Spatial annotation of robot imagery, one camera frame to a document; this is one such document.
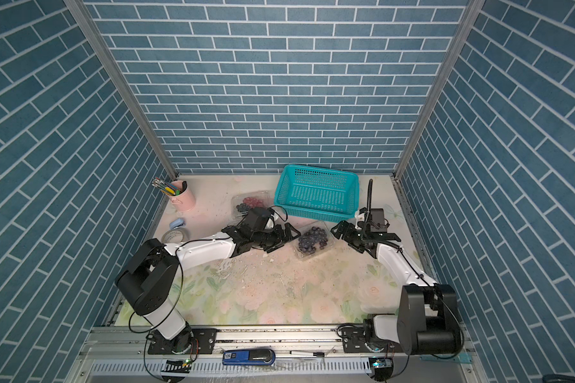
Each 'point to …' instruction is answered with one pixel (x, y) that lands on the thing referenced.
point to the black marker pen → (321, 354)
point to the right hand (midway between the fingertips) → (342, 234)
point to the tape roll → (176, 235)
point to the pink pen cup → (183, 198)
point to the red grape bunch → (253, 202)
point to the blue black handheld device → (249, 357)
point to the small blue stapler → (176, 223)
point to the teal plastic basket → (317, 194)
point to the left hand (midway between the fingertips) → (299, 241)
